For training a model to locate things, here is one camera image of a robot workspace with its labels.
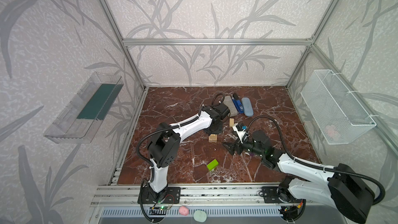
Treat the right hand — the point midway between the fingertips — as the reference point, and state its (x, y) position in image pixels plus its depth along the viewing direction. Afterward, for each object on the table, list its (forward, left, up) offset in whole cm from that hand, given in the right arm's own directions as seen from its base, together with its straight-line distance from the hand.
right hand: (228, 132), depth 81 cm
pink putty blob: (-33, +21, -10) cm, 40 cm away
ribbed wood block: (+14, -5, -12) cm, 19 cm away
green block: (-13, +8, -12) cm, 19 cm away
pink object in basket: (-4, -48, +7) cm, 49 cm away
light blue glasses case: (+25, -16, -11) cm, 32 cm away
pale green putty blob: (-35, +14, -10) cm, 39 cm away
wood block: (+2, +8, -10) cm, 13 cm away
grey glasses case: (+30, -4, -12) cm, 32 cm away
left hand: (+6, +5, -5) cm, 9 cm away
